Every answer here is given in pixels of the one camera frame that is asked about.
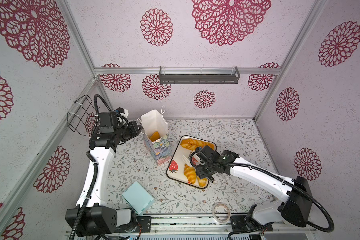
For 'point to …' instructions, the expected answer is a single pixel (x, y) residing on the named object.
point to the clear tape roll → (213, 212)
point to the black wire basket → (76, 119)
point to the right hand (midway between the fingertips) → (198, 169)
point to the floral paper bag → (155, 129)
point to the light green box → (138, 198)
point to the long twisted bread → (191, 144)
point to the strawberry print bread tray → (180, 168)
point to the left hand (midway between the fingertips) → (141, 130)
